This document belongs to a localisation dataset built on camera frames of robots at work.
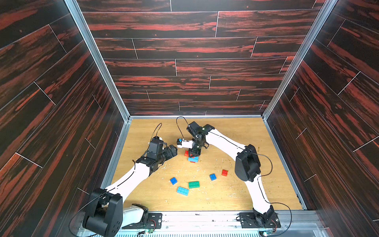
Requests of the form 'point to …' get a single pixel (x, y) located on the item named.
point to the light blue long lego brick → (195, 159)
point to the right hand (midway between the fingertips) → (193, 150)
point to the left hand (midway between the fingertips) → (173, 150)
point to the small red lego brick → (192, 162)
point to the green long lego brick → (194, 184)
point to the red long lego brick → (186, 153)
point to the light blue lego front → (182, 191)
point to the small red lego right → (224, 173)
